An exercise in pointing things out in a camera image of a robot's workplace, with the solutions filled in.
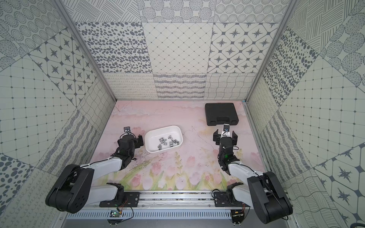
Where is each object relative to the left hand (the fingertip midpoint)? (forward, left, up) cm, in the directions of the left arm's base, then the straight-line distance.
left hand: (131, 135), depth 90 cm
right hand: (+2, -61, +3) cm, 61 cm away
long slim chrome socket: (+3, -25, -8) cm, 26 cm away
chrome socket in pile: (-1, -25, -8) cm, 27 cm away
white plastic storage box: (+2, -11, -7) cm, 14 cm away
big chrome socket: (0, -29, -7) cm, 30 cm away
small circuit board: (-41, 0, -11) cm, 42 cm away
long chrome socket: (-4, -18, -8) cm, 20 cm away
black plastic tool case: (+24, -60, -6) cm, 65 cm away
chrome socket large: (0, -19, -7) cm, 21 cm away
